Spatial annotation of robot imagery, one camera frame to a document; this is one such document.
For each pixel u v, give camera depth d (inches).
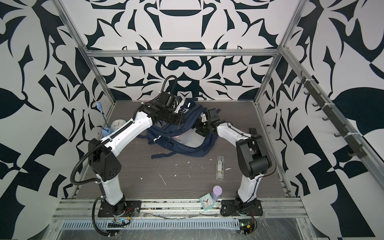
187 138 37.0
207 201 29.4
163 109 25.0
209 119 29.3
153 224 28.0
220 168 34.2
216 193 27.7
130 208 28.8
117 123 40.6
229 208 29.2
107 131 36.6
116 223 27.0
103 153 17.7
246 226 28.0
